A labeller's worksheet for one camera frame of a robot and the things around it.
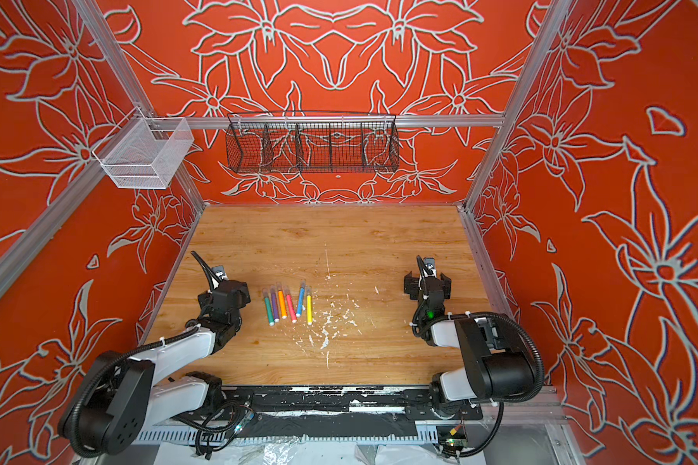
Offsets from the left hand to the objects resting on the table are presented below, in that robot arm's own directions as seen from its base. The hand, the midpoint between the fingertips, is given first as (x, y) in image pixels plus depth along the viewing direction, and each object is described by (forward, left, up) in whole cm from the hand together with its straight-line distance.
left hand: (223, 286), depth 88 cm
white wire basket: (+33, +30, +26) cm, 51 cm away
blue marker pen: (+1, -23, -7) cm, 24 cm away
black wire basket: (+46, -24, +23) cm, 56 cm away
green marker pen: (-4, -14, -7) cm, 16 cm away
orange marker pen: (0, -17, -7) cm, 19 cm away
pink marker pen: (-2, -21, -6) cm, 22 cm away
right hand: (+9, -63, 0) cm, 64 cm away
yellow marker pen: (-1, -27, -6) cm, 27 cm away
